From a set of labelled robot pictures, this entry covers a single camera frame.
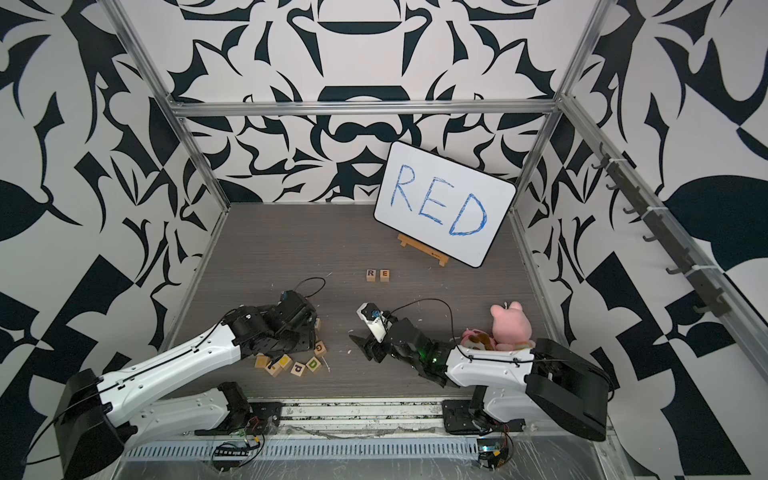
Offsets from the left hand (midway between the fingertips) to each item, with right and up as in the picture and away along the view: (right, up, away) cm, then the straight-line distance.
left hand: (307, 334), depth 79 cm
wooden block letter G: (+3, -5, +2) cm, 6 cm away
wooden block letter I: (-9, -9, 0) cm, 12 cm away
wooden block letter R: (+16, +13, +17) cm, 27 cm away
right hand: (+14, +3, 0) cm, 14 cm away
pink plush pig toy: (+56, 0, +6) cm, 56 cm away
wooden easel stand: (+35, +20, +22) cm, 46 cm away
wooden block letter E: (+20, +13, +19) cm, 30 cm away
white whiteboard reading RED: (+41, +34, +12) cm, 55 cm away
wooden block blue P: (-3, -9, 0) cm, 10 cm away
